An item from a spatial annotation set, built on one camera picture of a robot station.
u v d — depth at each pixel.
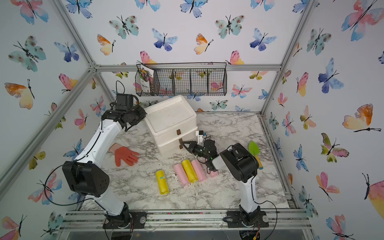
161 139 0.82
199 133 0.87
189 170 0.87
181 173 0.87
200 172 0.87
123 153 0.93
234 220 0.74
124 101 0.62
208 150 0.75
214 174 0.85
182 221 0.74
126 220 0.67
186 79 0.98
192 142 0.86
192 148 0.82
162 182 0.83
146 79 0.89
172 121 0.85
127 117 0.61
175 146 0.88
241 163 0.55
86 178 0.44
